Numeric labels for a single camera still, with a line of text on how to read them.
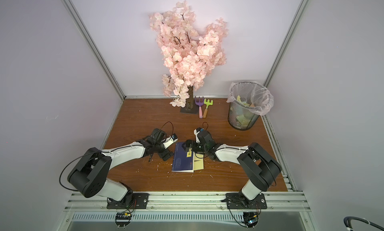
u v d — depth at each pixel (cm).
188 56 61
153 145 69
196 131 84
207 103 116
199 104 115
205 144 69
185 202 74
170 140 81
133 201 71
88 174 44
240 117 91
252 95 95
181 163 84
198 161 86
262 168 44
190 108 113
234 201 73
